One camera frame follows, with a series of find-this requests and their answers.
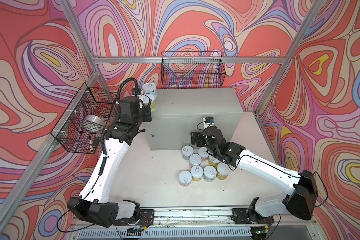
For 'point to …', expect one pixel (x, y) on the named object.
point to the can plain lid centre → (195, 159)
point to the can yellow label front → (196, 172)
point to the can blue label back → (186, 151)
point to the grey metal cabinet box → (179, 111)
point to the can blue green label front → (209, 173)
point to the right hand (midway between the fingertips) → (198, 135)
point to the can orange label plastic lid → (223, 170)
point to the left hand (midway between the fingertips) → (146, 105)
